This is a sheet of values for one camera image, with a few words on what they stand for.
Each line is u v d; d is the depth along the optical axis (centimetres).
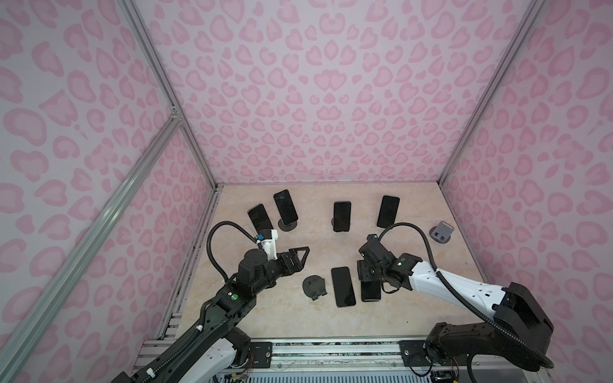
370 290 83
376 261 65
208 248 55
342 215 97
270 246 68
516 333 40
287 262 65
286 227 103
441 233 98
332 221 100
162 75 82
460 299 45
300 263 66
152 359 44
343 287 87
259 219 93
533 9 69
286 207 98
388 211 99
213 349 59
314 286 88
